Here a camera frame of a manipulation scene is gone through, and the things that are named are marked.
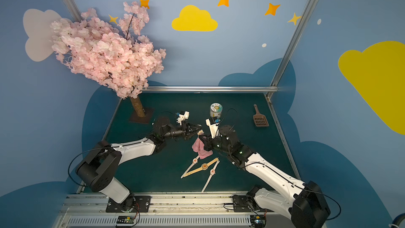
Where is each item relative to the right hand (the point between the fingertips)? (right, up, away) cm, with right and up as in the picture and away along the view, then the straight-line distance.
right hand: (201, 134), depth 77 cm
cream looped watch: (-1, +1, 0) cm, 1 cm away
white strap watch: (-4, -17, +12) cm, 21 cm away
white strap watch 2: (+6, -22, +7) cm, 24 cm away
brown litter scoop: (+40, +5, +31) cm, 51 cm away
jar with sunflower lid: (+9, +12, +26) cm, 30 cm away
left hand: (+1, +4, -1) cm, 4 cm away
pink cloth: (-2, -7, +3) cm, 8 cm away
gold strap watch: (+1, -20, +9) cm, 22 cm away
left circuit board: (-35, -39, -5) cm, 53 cm away
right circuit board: (+27, -40, -3) cm, 49 cm away
